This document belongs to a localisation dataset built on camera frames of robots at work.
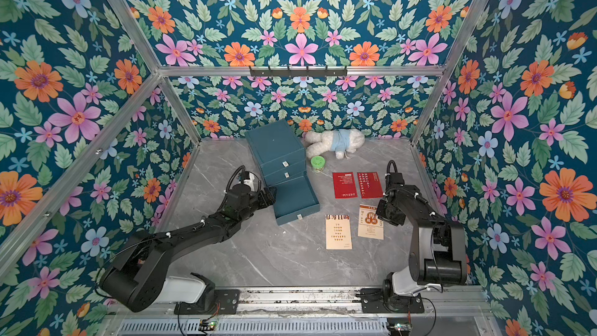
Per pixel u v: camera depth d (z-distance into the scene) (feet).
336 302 2.46
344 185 3.39
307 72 3.01
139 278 1.40
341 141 3.54
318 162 3.43
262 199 2.57
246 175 2.62
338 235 2.90
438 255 1.46
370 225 2.99
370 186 3.34
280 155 2.76
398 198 2.07
